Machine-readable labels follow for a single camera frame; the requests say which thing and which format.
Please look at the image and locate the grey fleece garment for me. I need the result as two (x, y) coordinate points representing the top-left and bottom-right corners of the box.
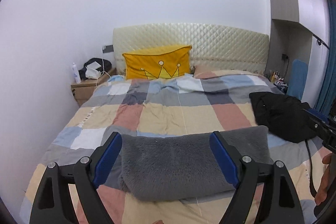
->
(117, 124), (274, 202)

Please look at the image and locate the person's right hand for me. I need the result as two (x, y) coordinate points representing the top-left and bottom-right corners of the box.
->
(314, 153), (334, 206)

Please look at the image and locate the black jacket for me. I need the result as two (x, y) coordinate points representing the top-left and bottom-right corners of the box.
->
(249, 92), (317, 143)

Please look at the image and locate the blue chair back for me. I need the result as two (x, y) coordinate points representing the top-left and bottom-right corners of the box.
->
(286, 59), (308, 100)

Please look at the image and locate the wooden nightstand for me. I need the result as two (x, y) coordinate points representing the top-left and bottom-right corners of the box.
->
(71, 68), (117, 106)

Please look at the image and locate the white spray bottle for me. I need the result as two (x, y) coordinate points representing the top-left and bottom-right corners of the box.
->
(72, 63), (81, 84)

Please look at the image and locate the cream quilted headboard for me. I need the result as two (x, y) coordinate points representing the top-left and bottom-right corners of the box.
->
(112, 23), (269, 75)

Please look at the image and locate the white tissue pack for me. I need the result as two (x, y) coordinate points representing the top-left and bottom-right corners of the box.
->
(85, 61), (102, 80)

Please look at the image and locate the black bag on nightstand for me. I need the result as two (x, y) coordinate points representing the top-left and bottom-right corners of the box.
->
(79, 58), (112, 80)

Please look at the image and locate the yellow crown pillow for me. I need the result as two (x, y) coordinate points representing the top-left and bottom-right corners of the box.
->
(122, 44), (192, 80)

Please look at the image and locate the black wall plug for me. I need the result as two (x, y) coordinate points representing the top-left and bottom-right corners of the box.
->
(281, 54), (288, 60)

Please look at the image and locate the white charging cable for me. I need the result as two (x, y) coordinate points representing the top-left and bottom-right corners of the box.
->
(94, 58), (113, 87)

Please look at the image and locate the grey wall socket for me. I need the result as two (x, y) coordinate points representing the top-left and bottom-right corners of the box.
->
(102, 44), (114, 54)

